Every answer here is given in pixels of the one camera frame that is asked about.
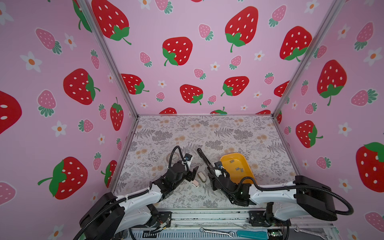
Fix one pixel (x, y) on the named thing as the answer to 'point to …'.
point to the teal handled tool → (260, 235)
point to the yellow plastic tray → (236, 165)
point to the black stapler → (207, 162)
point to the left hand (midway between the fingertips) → (193, 163)
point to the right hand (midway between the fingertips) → (210, 173)
